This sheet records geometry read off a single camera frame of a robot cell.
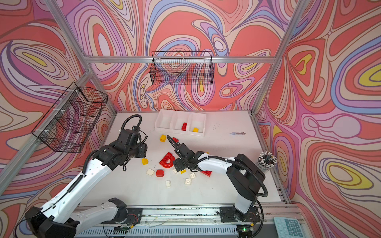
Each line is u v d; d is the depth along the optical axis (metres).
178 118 1.14
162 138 1.02
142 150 0.67
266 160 0.75
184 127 1.08
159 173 0.87
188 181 0.84
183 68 0.96
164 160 0.93
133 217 0.72
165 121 1.10
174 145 0.72
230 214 0.74
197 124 1.08
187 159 0.67
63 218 0.39
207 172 0.88
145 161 0.91
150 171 0.88
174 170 0.80
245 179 0.45
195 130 1.07
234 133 1.05
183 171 0.88
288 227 0.69
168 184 0.83
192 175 0.86
